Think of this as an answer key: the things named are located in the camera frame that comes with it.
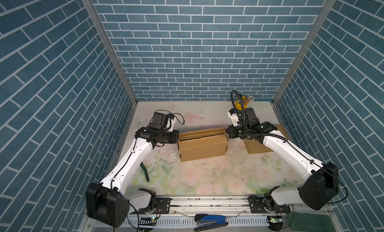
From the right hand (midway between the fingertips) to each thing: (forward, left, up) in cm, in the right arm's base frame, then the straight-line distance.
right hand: (224, 129), depth 81 cm
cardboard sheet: (-8, +12, -5) cm, 15 cm away
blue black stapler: (-41, +7, -17) cm, 45 cm away
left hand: (-6, +24, -1) cm, 25 cm away
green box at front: (-37, -42, -20) cm, 59 cm away
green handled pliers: (-19, +44, -17) cm, 51 cm away
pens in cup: (+27, -17, -2) cm, 32 cm away
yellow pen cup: (+30, -12, -10) cm, 34 cm away
